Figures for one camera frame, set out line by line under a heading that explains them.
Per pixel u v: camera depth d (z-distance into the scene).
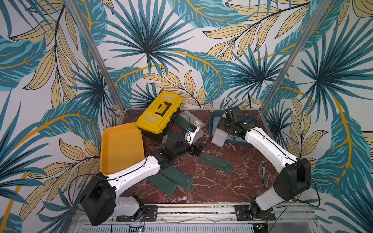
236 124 0.62
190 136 0.63
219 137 0.82
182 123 1.11
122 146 0.94
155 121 0.89
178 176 0.85
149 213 0.73
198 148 0.67
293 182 0.43
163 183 0.82
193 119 1.10
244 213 0.73
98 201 0.40
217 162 0.90
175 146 0.57
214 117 1.07
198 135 1.03
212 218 0.73
